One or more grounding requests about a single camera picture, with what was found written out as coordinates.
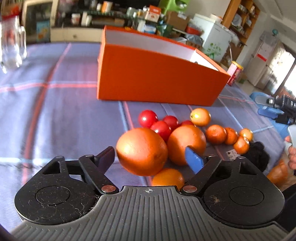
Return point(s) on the clear glass mason jar mug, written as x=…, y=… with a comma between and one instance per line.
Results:
x=13, y=44

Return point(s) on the large orange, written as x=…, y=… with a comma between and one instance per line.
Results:
x=142, y=152
x=182, y=137

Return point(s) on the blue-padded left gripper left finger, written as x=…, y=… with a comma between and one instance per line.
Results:
x=94, y=169

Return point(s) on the small mandarin lower right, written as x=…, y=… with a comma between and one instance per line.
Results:
x=242, y=145

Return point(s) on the yellow-orange small citrus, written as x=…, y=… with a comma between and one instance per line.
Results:
x=200, y=117

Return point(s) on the brown cardboard box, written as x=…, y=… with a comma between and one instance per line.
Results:
x=179, y=21

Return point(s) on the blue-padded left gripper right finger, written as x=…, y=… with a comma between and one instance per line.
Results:
x=203, y=167

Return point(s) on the small mandarin far right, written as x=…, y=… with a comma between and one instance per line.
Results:
x=247, y=133

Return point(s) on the red tomato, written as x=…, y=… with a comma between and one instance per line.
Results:
x=186, y=122
x=147, y=118
x=162, y=129
x=171, y=121

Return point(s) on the person's hand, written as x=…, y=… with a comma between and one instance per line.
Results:
x=292, y=157

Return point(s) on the white low tv cabinet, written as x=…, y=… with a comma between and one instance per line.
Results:
x=79, y=34

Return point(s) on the wooden bookshelf right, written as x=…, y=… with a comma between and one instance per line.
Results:
x=240, y=19

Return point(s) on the red tomato left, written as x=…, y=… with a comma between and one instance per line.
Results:
x=147, y=118

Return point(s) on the red tomato front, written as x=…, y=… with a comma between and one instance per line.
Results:
x=162, y=129

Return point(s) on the red tomato right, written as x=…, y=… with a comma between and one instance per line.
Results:
x=186, y=122

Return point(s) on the small mandarin left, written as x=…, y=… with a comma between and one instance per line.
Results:
x=215, y=134

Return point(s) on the red tomato middle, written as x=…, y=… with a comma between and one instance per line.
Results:
x=171, y=121

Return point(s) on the green plastic stacking bins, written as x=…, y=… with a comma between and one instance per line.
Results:
x=173, y=5

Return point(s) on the orange cardboard box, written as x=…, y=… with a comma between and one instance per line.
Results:
x=135, y=66

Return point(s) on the white mini fridge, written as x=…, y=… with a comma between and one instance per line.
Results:
x=216, y=37

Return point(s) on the white glass-door small cabinet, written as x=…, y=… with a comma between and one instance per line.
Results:
x=36, y=20

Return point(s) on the red yellow-lid can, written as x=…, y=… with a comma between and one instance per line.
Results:
x=234, y=71

